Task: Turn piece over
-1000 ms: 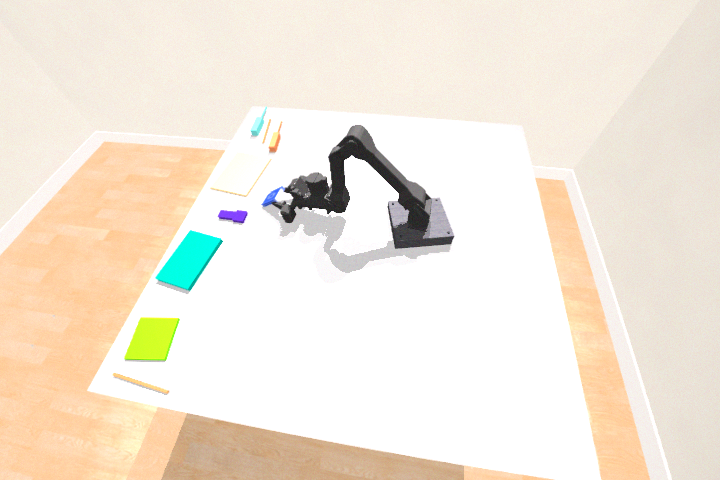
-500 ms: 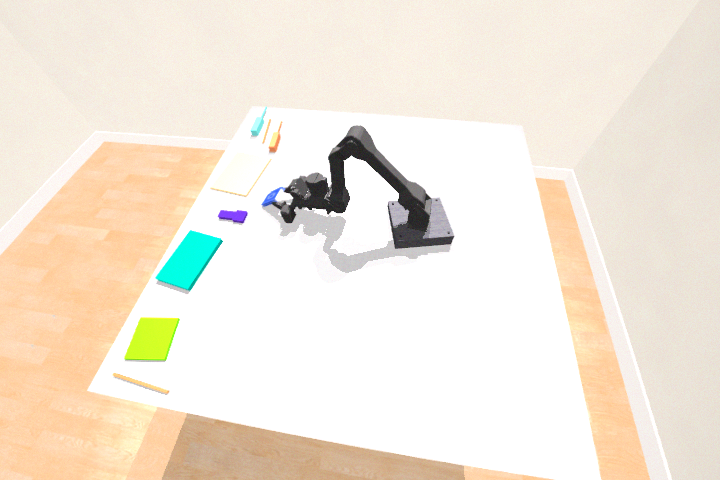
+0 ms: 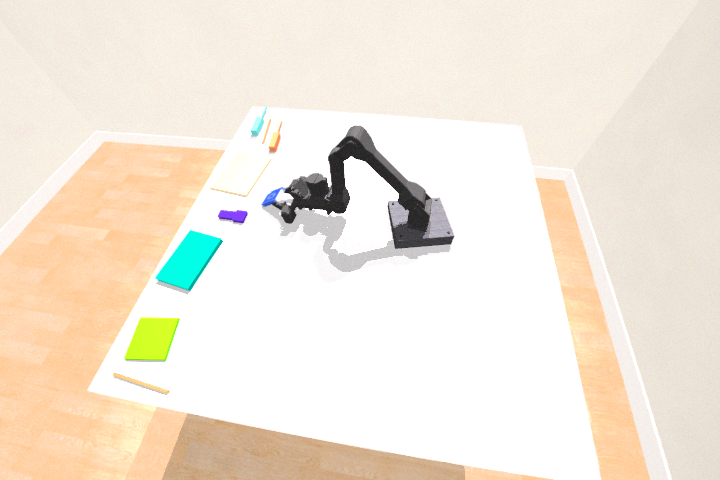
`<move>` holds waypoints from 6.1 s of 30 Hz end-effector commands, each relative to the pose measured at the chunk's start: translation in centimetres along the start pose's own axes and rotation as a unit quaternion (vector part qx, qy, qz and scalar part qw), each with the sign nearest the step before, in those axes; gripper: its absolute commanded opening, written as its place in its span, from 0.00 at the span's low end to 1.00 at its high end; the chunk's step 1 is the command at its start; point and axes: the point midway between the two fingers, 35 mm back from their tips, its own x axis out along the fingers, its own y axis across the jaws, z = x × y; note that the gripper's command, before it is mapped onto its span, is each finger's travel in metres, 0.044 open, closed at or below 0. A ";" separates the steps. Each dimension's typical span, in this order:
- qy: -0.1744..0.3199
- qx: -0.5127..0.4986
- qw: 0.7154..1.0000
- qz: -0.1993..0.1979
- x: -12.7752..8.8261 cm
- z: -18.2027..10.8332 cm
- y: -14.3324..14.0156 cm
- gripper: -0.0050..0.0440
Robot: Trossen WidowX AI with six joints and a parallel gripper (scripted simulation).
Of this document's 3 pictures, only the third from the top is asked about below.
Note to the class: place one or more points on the yellow-green flat rectangular slab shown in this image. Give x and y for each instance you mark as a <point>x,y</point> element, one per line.
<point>152,339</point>

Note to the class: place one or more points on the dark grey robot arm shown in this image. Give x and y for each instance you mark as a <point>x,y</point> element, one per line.
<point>359,145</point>

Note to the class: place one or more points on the pale yellow flat mat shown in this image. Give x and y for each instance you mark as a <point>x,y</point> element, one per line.
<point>241,174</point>

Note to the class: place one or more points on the cyan flat rectangular slab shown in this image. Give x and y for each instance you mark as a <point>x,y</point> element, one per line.
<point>189,260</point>

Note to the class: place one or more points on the purple stepped block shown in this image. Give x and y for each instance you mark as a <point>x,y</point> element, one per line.
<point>238,216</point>

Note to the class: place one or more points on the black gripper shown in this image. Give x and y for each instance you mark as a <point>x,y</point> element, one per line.
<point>288,211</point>

